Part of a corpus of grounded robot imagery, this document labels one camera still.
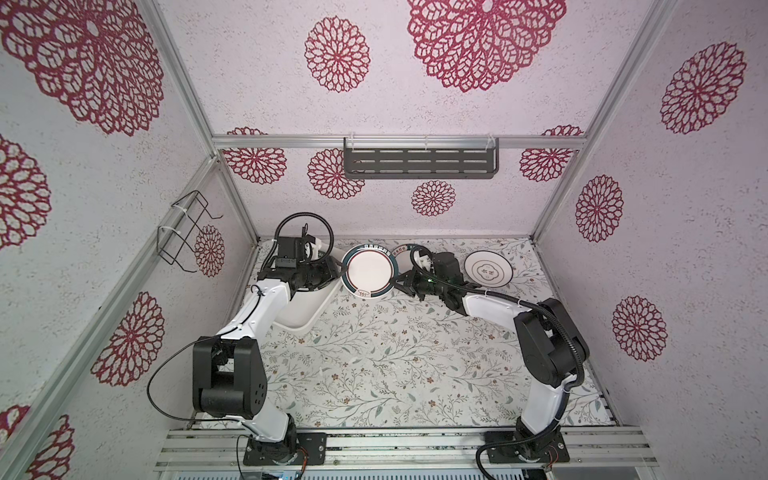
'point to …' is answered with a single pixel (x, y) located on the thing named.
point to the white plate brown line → (488, 268)
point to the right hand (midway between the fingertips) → (389, 276)
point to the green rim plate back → (402, 254)
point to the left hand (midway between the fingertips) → (342, 274)
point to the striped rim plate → (371, 271)
